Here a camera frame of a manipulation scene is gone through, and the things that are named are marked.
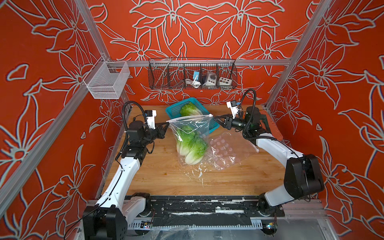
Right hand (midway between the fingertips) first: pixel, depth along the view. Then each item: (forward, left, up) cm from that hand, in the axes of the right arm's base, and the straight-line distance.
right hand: (213, 119), depth 77 cm
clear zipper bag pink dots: (-4, -10, -27) cm, 29 cm away
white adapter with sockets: (+28, -1, +6) cm, 28 cm away
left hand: (-3, +23, 0) cm, 23 cm away
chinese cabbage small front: (-8, +14, -5) cm, 17 cm away
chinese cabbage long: (-9, +8, -15) cm, 19 cm away
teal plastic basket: (+26, +25, -21) cm, 42 cm away
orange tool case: (+12, -44, -22) cm, 51 cm away
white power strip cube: (+28, -9, +3) cm, 29 cm away
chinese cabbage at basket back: (+25, +13, -17) cm, 33 cm away
